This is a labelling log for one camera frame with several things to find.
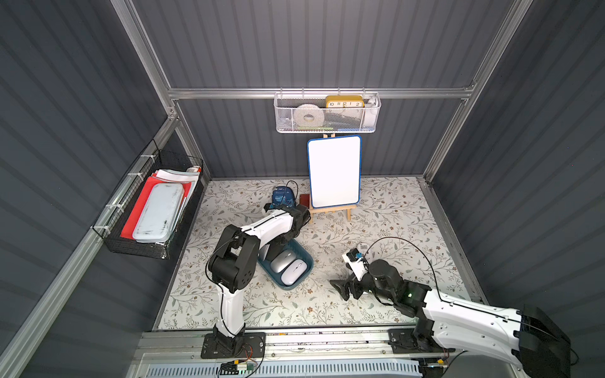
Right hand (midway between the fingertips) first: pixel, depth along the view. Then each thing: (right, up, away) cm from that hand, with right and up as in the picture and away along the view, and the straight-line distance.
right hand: (343, 270), depth 79 cm
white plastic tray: (-56, +19, -11) cm, 60 cm away
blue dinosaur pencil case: (-24, +26, +35) cm, 50 cm away
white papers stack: (-52, +32, +1) cm, 61 cm away
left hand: (-27, +10, +13) cm, 32 cm away
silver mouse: (-22, 0, +13) cm, 25 cm away
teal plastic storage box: (-14, +3, +14) cm, 20 cm away
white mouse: (-17, -3, +8) cm, 19 cm away
